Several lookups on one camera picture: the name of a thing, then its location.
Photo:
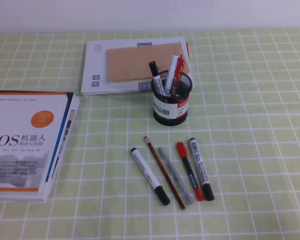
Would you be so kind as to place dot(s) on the white marker with black cap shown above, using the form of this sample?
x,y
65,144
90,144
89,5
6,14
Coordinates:
x,y
156,78

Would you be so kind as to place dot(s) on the black mesh pen holder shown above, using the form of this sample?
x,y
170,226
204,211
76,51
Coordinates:
x,y
172,111

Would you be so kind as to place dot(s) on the red pen in holder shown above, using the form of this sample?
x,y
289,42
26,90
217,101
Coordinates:
x,y
178,74

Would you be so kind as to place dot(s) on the white pen in holder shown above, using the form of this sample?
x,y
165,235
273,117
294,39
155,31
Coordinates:
x,y
170,75

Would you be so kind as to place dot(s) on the grey pen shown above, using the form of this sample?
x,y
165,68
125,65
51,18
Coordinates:
x,y
181,186

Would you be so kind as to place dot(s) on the red pencil with eraser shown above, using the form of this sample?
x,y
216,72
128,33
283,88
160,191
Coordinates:
x,y
165,174

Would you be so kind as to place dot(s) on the red and black marker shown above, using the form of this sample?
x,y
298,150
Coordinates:
x,y
184,156

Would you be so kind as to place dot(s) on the tan kraft notebook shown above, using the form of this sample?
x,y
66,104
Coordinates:
x,y
130,64

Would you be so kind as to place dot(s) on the white book with red spine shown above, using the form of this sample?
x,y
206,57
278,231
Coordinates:
x,y
94,80

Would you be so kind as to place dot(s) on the white black marker on table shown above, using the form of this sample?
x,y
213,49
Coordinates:
x,y
149,175

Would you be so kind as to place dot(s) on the book under ROS textbook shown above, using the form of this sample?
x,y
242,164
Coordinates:
x,y
61,142

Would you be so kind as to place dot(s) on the white marker with barcode label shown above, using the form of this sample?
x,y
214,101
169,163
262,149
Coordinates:
x,y
201,170

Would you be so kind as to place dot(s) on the ROS robotics textbook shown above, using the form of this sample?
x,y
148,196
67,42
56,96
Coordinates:
x,y
22,140

